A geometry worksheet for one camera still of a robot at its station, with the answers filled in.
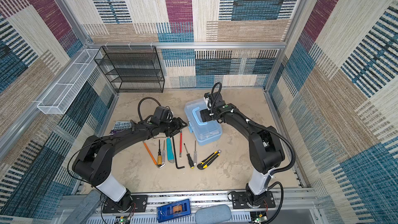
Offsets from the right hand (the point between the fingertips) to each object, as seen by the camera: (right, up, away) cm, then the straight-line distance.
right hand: (208, 115), depth 92 cm
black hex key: (-16, -28, -7) cm, 33 cm away
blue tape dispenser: (-16, -39, -25) cm, 49 cm away
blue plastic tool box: (-3, -9, -7) cm, 12 cm away
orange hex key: (-27, -27, -7) cm, 39 cm away
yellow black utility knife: (0, -24, -6) cm, 25 cm away
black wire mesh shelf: (-53, +31, +19) cm, 64 cm away
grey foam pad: (+1, -41, -24) cm, 48 cm away
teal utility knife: (-21, -22, -5) cm, 31 cm away
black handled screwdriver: (-10, -24, -7) cm, 27 cm away
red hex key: (-16, -17, 0) cm, 23 cm away
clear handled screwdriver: (-8, -22, -4) cm, 24 cm away
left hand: (-13, -5, -4) cm, 14 cm away
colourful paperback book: (-55, -7, +7) cm, 56 cm away
